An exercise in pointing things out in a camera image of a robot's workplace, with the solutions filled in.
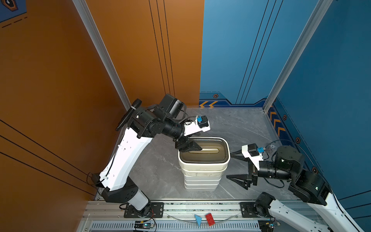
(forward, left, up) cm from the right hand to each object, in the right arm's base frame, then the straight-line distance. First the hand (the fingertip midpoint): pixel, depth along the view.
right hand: (230, 164), depth 54 cm
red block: (-14, +6, -32) cm, 35 cm away
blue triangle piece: (-14, +11, -33) cm, 38 cm away
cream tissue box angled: (-1, +10, -6) cm, 11 cm away
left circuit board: (-16, +39, -35) cm, 55 cm away
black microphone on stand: (+41, +49, -7) cm, 65 cm away
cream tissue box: (+3, +6, 0) cm, 7 cm away
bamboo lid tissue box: (0, +10, -32) cm, 34 cm away
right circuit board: (-16, -22, -35) cm, 44 cm away
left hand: (+9, +12, +5) cm, 16 cm away
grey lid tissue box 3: (0, +10, -28) cm, 29 cm away
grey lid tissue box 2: (0, +10, -22) cm, 24 cm away
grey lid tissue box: (0, +14, -16) cm, 21 cm away
